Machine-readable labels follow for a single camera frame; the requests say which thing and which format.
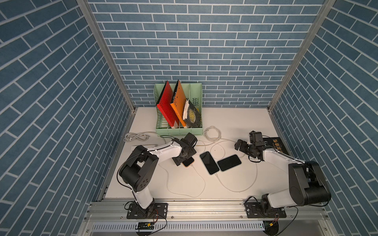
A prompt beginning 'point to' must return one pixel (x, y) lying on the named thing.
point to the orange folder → (178, 102)
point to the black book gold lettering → (276, 142)
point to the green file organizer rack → (191, 91)
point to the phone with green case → (229, 162)
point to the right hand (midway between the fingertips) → (241, 146)
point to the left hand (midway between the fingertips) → (192, 156)
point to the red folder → (164, 106)
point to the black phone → (209, 162)
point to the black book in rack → (191, 115)
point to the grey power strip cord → (132, 136)
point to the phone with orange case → (188, 162)
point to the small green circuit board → (145, 225)
